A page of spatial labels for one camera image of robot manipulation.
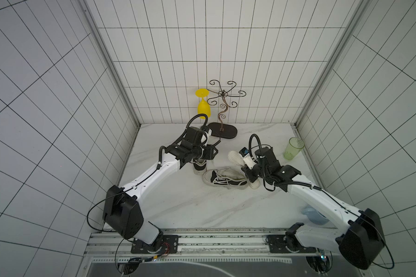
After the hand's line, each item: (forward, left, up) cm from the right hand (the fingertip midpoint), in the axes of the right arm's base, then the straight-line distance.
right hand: (244, 163), depth 83 cm
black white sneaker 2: (-4, +7, -8) cm, 11 cm away
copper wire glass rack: (+33, +13, -12) cm, 37 cm away
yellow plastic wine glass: (+30, +23, +10) cm, 39 cm away
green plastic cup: (+13, -28, -3) cm, 31 cm away
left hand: (0, +16, +5) cm, 17 cm away
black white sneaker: (+2, +23, -9) cm, 25 cm away
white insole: (0, +5, +5) cm, 7 cm away
